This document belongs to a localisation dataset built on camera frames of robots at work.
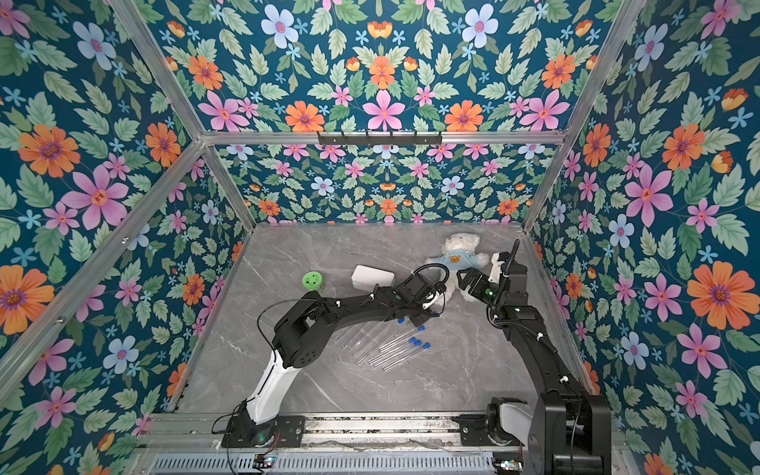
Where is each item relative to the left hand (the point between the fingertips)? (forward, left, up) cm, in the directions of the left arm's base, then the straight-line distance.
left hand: (431, 306), depth 95 cm
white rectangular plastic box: (+11, +21, +3) cm, 24 cm away
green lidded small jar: (+12, +39, +3) cm, 41 cm away
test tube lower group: (-11, +8, -1) cm, 14 cm away
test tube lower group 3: (-12, +3, -1) cm, 13 cm away
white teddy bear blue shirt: (+15, -11, +8) cm, 20 cm away
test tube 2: (-10, +18, -1) cm, 21 cm away
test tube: (-7, +5, 0) cm, 9 cm away
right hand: (+1, -12, +16) cm, 20 cm away
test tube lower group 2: (-12, +7, -1) cm, 14 cm away
